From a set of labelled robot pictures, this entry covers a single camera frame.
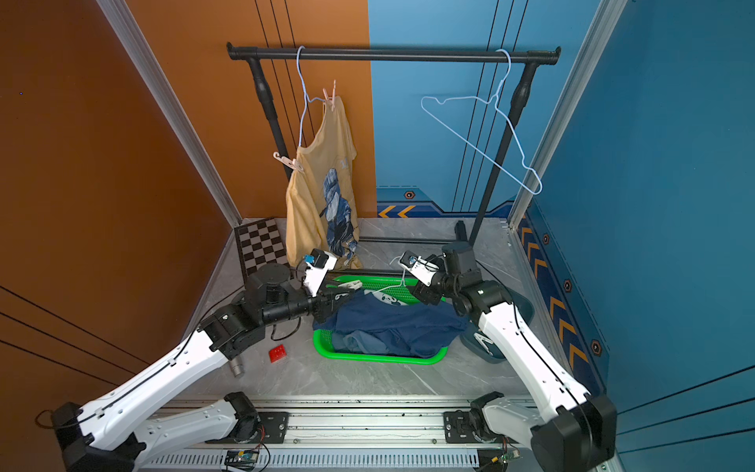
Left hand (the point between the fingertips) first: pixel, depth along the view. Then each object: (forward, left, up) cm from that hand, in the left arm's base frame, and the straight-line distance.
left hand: (351, 285), depth 67 cm
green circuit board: (-31, +27, -31) cm, 52 cm away
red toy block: (-6, +24, -28) cm, 37 cm away
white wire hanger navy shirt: (+12, -11, -19) cm, 25 cm away
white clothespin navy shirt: (-1, -37, -27) cm, 46 cm away
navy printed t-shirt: (-1, -18, -20) cm, 27 cm away
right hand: (+9, -17, -7) cm, 20 cm away
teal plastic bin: (-2, -35, -28) cm, 45 cm away
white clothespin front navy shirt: (0, -1, 0) cm, 1 cm away
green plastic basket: (+13, -11, -20) cm, 26 cm away
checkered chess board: (+34, +40, -25) cm, 58 cm away
